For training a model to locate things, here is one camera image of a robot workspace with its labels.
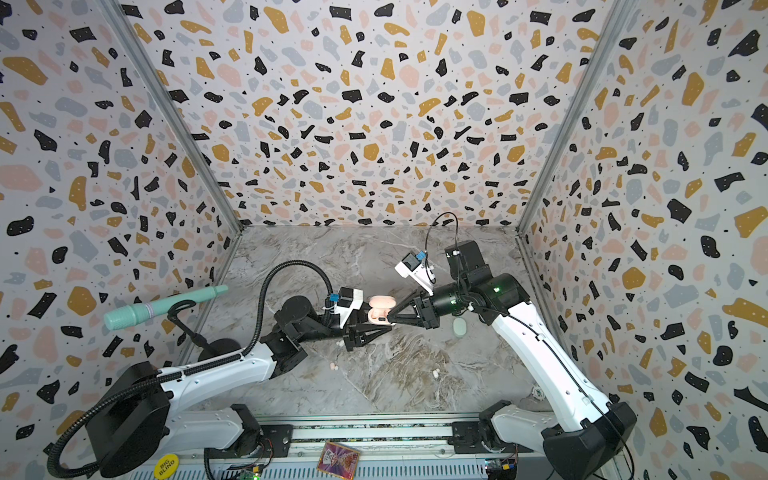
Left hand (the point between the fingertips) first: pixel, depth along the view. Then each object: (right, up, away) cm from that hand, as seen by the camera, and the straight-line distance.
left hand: (392, 319), depth 65 cm
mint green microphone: (-52, +2, -5) cm, 52 cm away
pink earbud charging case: (-3, +3, +1) cm, 4 cm away
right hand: (0, +1, -5) cm, 5 cm away
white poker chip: (+39, -24, +17) cm, 49 cm away
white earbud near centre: (+12, -20, +20) cm, 30 cm away
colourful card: (-13, -34, +5) cm, 37 cm away
